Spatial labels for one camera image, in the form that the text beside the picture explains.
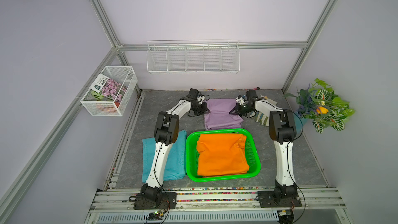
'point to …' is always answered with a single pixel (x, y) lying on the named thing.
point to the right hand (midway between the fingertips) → (230, 111)
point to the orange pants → (221, 154)
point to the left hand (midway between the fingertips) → (211, 111)
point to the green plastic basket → (191, 158)
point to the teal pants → (175, 165)
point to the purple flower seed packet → (104, 88)
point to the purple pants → (219, 117)
